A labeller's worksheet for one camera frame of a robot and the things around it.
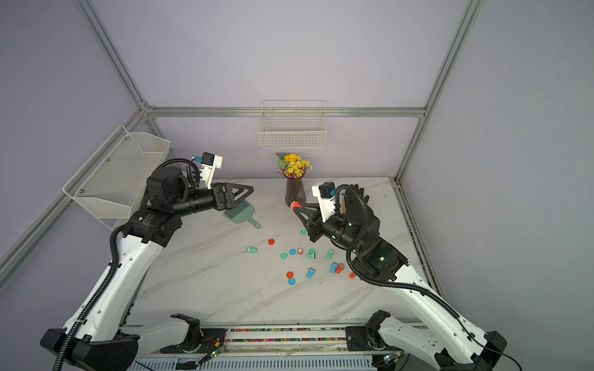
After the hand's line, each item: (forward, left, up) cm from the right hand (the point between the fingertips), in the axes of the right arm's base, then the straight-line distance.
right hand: (299, 211), depth 63 cm
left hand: (+4, +15, +3) cm, 16 cm away
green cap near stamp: (+6, -4, -36) cm, 37 cm away
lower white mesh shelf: (+3, +54, -5) cm, 54 cm away
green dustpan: (+26, +28, -34) cm, 51 cm away
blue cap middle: (+6, +4, -35) cm, 35 cm away
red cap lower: (-4, +5, -36) cm, 36 cm away
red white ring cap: (+6, +1, -35) cm, 35 cm away
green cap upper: (+16, -1, -36) cm, 39 cm away
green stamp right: (+5, -11, -35) cm, 37 cm away
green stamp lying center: (+3, -4, -34) cm, 35 cm away
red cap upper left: (+11, +13, -36) cm, 40 cm away
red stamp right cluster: (-2, -15, -35) cm, 38 cm away
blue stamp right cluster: (-2, -12, -34) cm, 36 cm away
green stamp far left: (+7, +20, -34) cm, 40 cm away
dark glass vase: (+29, +3, -24) cm, 38 cm away
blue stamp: (-4, -3, -35) cm, 35 cm away
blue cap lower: (-6, +4, -35) cm, 36 cm away
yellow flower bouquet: (+31, +3, -10) cm, 33 cm away
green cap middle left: (+4, +7, -36) cm, 37 cm away
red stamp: (-5, -19, -36) cm, 41 cm away
